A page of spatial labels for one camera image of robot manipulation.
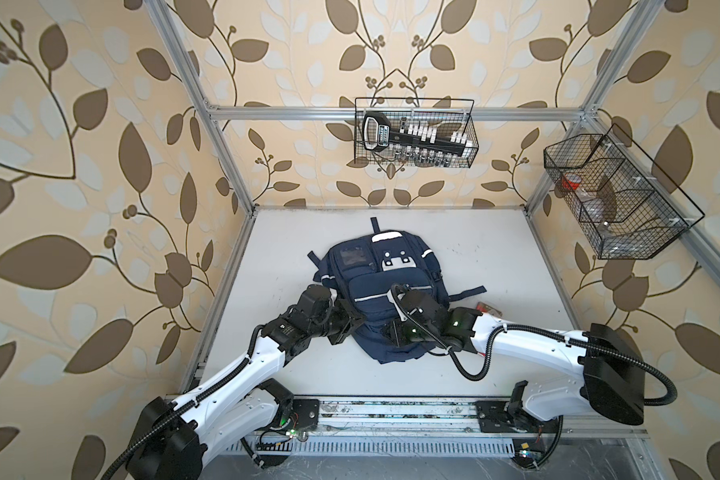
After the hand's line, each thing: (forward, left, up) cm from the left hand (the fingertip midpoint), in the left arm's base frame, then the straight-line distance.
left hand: (370, 315), depth 76 cm
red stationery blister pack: (+10, -37, -15) cm, 41 cm away
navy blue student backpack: (+19, +2, -7) cm, 21 cm away
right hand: (-3, -4, -5) cm, 7 cm away
